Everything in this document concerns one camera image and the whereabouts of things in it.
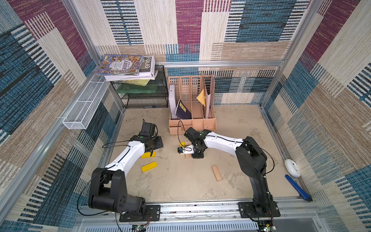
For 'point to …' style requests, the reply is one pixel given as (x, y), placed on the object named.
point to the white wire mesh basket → (81, 115)
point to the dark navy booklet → (182, 111)
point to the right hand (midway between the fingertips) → (194, 151)
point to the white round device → (292, 167)
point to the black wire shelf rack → (151, 94)
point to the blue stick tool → (299, 191)
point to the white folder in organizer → (173, 101)
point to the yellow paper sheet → (201, 97)
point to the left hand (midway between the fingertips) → (157, 143)
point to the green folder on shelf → (151, 88)
